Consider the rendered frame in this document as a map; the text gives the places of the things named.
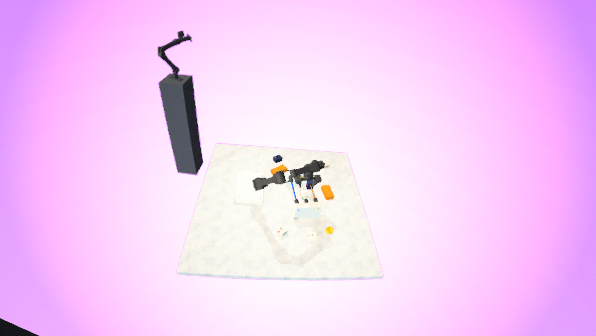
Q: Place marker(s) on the orange block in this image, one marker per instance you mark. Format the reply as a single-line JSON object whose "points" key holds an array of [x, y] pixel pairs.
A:
{"points": [[278, 169], [327, 192]]}

